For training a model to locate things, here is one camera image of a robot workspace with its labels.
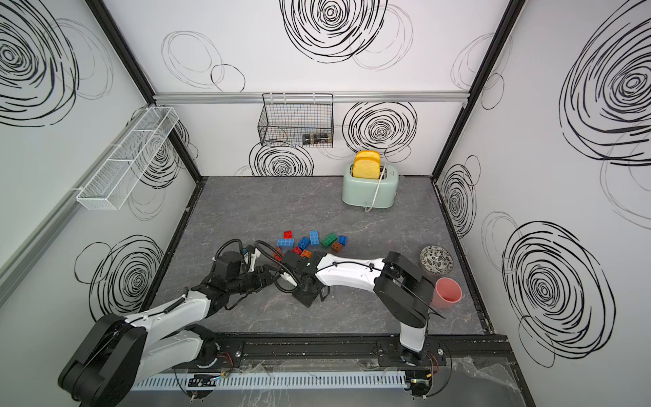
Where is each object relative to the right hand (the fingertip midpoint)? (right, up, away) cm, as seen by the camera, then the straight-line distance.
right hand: (305, 296), depth 83 cm
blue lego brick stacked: (-2, +15, +13) cm, 20 cm away
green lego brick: (+8, +16, +13) cm, 23 cm away
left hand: (-9, +6, +1) cm, 11 cm away
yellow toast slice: (+22, +45, +13) cm, 52 cm away
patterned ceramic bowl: (+47, +10, +8) cm, 49 cm away
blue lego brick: (+2, +17, +14) cm, 22 cm away
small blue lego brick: (+13, +17, +14) cm, 25 cm away
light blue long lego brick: (-9, +16, +13) cm, 22 cm away
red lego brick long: (-4, +13, +11) cm, 17 cm away
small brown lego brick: (+11, +14, +13) cm, 22 cm away
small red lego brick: (-9, +18, +16) cm, 26 cm away
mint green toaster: (+21, +35, +16) cm, 44 cm away
